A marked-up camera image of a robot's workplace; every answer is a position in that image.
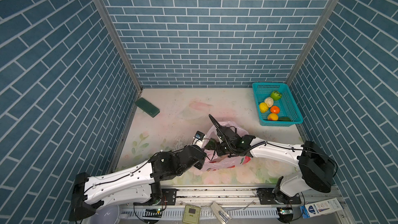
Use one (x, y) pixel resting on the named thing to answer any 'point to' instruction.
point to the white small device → (221, 214)
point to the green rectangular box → (147, 107)
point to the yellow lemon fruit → (264, 107)
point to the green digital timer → (191, 214)
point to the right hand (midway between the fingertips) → (211, 148)
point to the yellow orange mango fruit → (272, 116)
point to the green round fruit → (276, 95)
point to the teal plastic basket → (286, 104)
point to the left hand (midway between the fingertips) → (205, 152)
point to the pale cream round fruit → (269, 101)
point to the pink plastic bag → (213, 161)
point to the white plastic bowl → (108, 214)
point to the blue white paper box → (321, 208)
